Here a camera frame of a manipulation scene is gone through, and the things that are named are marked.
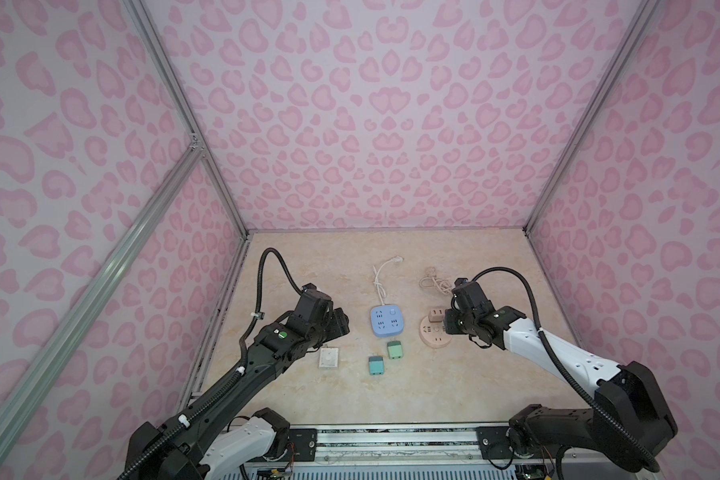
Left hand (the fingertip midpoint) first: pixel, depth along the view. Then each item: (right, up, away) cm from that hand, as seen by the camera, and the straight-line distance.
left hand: (347, 322), depth 79 cm
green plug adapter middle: (+13, -10, +10) cm, 20 cm away
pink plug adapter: (+26, 0, +11) cm, 28 cm away
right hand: (+28, 0, +7) cm, 29 cm away
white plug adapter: (-6, -12, +7) cm, 15 cm away
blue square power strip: (+11, -3, +15) cm, 19 cm away
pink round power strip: (+25, -6, +12) cm, 28 cm away
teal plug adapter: (+8, -14, +6) cm, 17 cm away
